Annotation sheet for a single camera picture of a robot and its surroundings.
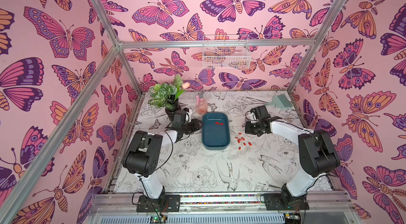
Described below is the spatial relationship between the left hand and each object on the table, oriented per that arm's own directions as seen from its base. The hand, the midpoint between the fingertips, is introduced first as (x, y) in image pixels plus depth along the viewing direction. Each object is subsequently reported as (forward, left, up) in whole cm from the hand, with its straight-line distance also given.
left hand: (204, 123), depth 95 cm
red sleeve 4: (-7, -23, -6) cm, 25 cm away
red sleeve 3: (-8, -21, -7) cm, 23 cm away
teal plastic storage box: (-6, -7, -6) cm, 11 cm away
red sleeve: (+4, -8, -6) cm, 11 cm away
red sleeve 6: (-10, -24, -6) cm, 27 cm away
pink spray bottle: (+15, +2, -4) cm, 16 cm away
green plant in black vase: (+6, +20, +18) cm, 28 cm away
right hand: (-3, -24, -3) cm, 24 cm away
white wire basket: (+33, -12, +27) cm, 44 cm away
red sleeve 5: (-13, -21, -7) cm, 26 cm away
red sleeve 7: (-6, -20, -6) cm, 22 cm away
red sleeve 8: (-10, -27, -6) cm, 30 cm away
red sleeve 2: (+3, -11, -6) cm, 12 cm away
